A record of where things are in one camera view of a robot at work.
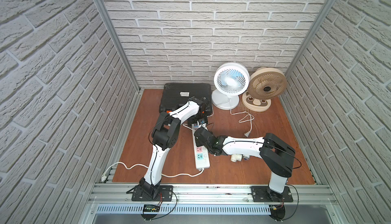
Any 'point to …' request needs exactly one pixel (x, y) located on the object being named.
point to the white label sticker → (184, 93)
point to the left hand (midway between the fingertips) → (196, 121)
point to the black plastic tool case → (174, 94)
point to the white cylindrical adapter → (235, 157)
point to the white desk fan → (231, 79)
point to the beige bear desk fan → (265, 84)
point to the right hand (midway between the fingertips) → (199, 134)
